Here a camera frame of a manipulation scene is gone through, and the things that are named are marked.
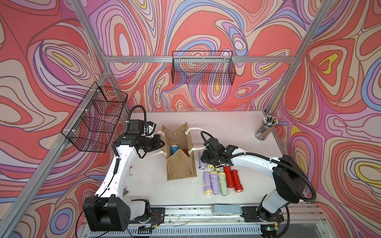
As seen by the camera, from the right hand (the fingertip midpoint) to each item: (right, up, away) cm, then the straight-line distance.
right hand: (204, 162), depth 86 cm
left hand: (-21, +13, -9) cm, 26 cm away
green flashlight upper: (+8, -4, +1) cm, 9 cm away
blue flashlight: (-19, +7, +9) cm, 22 cm away
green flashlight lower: (+10, -10, -5) cm, 15 cm away
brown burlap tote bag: (-14, +10, -14) cm, 22 cm away
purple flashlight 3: (+6, -10, -6) cm, 13 cm away
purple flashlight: (-1, -2, +2) cm, 3 cm away
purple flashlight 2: (+1, -10, -6) cm, 12 cm away
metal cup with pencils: (+41, +24, +5) cm, 48 cm away
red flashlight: (+14, -6, -1) cm, 15 cm away
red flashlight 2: (+18, -12, -6) cm, 23 cm away
